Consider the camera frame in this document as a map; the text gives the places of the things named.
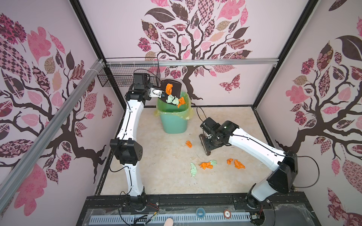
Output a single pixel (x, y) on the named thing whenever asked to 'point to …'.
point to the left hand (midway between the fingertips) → (145, 84)
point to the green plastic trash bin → (172, 125)
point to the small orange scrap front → (229, 161)
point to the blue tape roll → (200, 213)
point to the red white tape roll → (227, 213)
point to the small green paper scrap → (213, 162)
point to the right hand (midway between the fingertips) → (209, 143)
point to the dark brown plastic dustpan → (176, 90)
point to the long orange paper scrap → (189, 144)
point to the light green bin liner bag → (184, 111)
